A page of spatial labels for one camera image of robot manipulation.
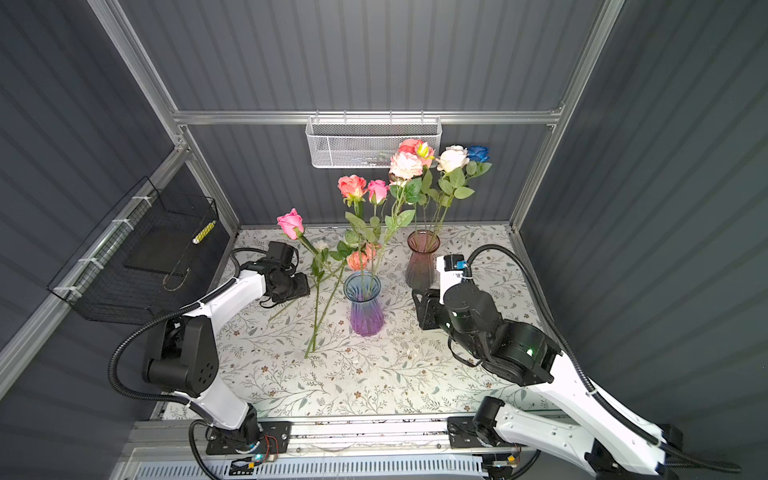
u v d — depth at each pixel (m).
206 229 0.83
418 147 0.65
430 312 0.53
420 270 0.92
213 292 1.08
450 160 0.74
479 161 0.80
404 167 0.63
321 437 0.75
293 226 0.63
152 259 0.73
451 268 0.53
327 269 1.08
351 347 0.89
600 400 0.39
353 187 0.73
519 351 0.42
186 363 0.46
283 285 0.78
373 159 0.92
